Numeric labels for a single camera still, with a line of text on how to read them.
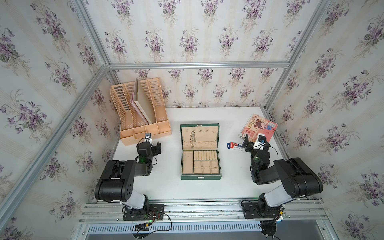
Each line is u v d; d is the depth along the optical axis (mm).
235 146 959
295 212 732
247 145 800
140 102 986
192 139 898
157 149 879
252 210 732
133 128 961
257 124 1103
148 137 805
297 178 458
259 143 733
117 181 451
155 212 720
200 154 885
